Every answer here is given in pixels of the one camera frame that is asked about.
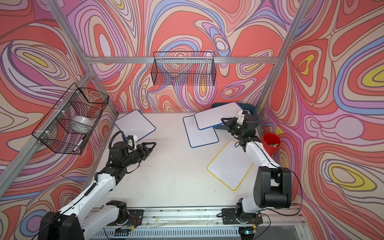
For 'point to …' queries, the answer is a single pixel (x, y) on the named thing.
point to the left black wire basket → (69, 125)
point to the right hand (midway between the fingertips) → (221, 122)
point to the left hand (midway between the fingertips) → (156, 147)
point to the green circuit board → (122, 232)
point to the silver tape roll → (84, 120)
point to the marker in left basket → (79, 143)
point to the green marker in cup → (274, 145)
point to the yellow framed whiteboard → (231, 164)
